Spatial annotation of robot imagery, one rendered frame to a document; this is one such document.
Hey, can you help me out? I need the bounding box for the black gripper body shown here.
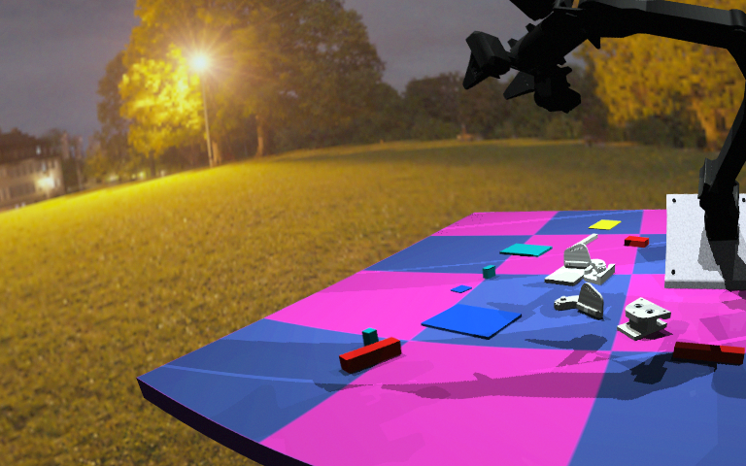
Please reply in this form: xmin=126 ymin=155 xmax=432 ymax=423
xmin=465 ymin=23 xmax=566 ymax=76

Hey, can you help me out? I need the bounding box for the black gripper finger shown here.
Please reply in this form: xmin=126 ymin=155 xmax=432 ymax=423
xmin=463 ymin=52 xmax=500 ymax=90
xmin=503 ymin=71 xmax=535 ymax=100

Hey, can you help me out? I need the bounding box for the small blue flat plate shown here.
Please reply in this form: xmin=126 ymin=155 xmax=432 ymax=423
xmin=450 ymin=285 xmax=472 ymax=293

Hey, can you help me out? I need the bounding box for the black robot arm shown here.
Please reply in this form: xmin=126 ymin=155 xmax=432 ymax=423
xmin=510 ymin=0 xmax=746 ymax=241

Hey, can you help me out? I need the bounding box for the red rectangular bar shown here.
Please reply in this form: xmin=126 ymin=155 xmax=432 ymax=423
xmin=339 ymin=337 xmax=401 ymax=373

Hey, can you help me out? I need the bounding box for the cyan flat plate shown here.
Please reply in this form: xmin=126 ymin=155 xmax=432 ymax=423
xmin=499 ymin=244 xmax=553 ymax=257

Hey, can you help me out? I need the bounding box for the yellow rectangular block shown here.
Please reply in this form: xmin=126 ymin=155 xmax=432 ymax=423
xmin=589 ymin=220 xmax=621 ymax=230

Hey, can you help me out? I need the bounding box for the blue flat square plate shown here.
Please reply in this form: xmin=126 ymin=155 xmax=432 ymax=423
xmin=421 ymin=304 xmax=522 ymax=339

